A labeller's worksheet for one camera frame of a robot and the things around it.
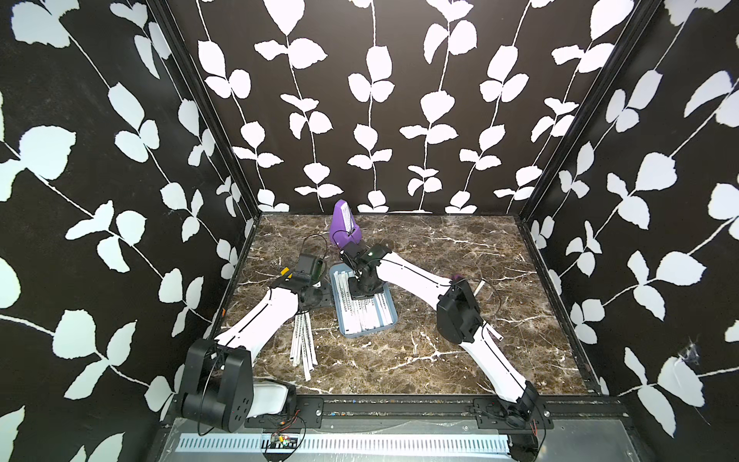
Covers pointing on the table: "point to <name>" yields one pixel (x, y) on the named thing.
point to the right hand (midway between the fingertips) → (354, 294)
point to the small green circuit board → (284, 441)
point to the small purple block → (456, 276)
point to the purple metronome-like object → (343, 228)
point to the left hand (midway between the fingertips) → (325, 293)
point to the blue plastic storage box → (392, 306)
